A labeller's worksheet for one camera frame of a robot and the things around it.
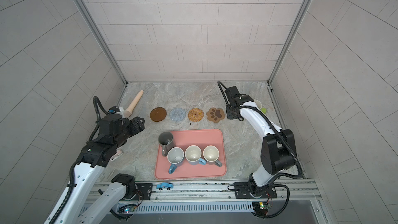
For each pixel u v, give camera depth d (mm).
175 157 806
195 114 991
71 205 390
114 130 527
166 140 845
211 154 815
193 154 809
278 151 439
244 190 711
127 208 645
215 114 989
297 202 720
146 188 721
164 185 706
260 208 679
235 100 612
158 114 984
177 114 986
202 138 894
